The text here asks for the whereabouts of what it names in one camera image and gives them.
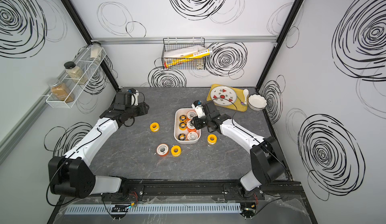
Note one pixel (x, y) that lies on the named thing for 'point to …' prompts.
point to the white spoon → (246, 92)
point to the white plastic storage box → (184, 131)
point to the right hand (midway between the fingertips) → (193, 121)
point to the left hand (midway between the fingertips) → (145, 106)
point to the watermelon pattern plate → (223, 96)
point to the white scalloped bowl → (257, 102)
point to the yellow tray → (238, 104)
